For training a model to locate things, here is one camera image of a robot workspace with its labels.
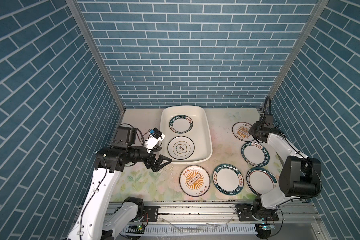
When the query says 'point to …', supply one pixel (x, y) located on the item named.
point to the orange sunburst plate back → (240, 130)
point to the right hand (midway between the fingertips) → (253, 128)
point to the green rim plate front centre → (228, 179)
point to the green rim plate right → (255, 154)
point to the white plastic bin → (200, 134)
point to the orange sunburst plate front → (194, 180)
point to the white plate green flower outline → (181, 147)
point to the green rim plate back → (181, 124)
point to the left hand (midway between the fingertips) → (164, 154)
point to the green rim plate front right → (260, 180)
